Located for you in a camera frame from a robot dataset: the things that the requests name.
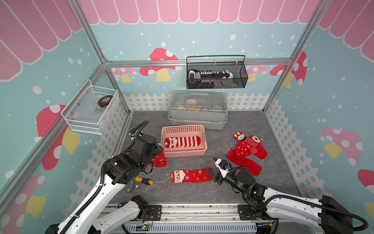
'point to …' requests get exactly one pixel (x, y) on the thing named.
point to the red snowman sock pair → (245, 147)
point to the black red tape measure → (104, 101)
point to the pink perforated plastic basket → (173, 130)
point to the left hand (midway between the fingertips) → (157, 146)
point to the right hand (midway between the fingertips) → (209, 163)
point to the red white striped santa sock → (182, 141)
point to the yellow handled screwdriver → (144, 180)
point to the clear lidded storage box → (207, 107)
